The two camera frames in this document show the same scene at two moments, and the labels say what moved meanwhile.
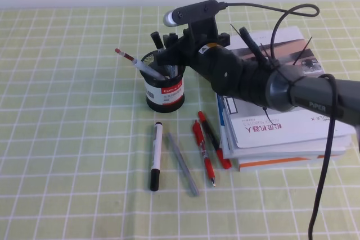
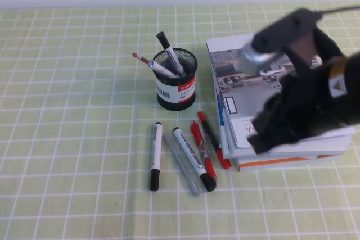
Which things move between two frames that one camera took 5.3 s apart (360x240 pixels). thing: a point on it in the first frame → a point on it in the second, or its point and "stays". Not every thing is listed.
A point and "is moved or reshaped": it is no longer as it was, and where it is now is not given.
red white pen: x=142 y=66 → x=157 y=66
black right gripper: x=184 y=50 → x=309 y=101
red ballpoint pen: x=199 y=136 stays
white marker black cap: x=155 y=172 stays
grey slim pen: x=183 y=163 stays
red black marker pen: x=223 y=159 stays
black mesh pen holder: x=163 y=95 is moved or reshaped
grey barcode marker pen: x=172 y=70 → x=208 y=181
